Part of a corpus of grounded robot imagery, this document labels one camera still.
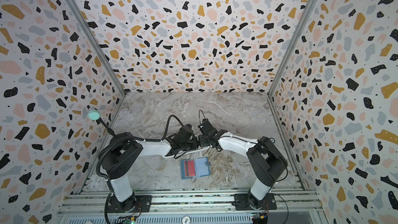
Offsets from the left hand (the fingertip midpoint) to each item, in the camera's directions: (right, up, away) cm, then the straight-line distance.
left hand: (203, 141), depth 91 cm
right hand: (0, +3, -1) cm, 3 cm away
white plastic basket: (-8, -4, -7) cm, 12 cm away
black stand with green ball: (-45, +17, -26) cm, 55 cm away
